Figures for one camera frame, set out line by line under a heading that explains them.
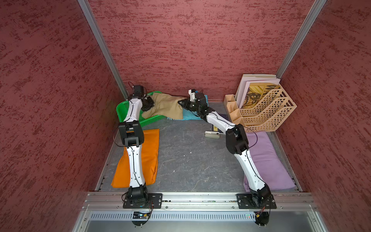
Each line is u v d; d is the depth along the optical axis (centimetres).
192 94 92
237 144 67
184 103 90
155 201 74
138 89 87
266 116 101
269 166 89
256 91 97
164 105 103
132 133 65
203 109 83
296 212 77
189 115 107
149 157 87
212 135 100
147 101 97
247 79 98
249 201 73
